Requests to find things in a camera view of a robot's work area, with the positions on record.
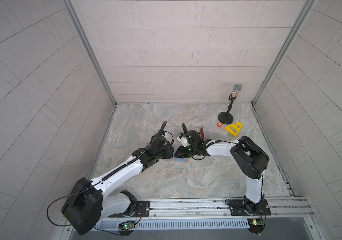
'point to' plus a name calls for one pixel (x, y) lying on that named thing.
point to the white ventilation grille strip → (194, 223)
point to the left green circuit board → (126, 225)
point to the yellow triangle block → (228, 129)
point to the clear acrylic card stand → (204, 128)
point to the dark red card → (202, 133)
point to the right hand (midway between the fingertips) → (174, 156)
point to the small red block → (219, 124)
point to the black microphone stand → (226, 118)
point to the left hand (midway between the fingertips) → (174, 148)
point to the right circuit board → (256, 225)
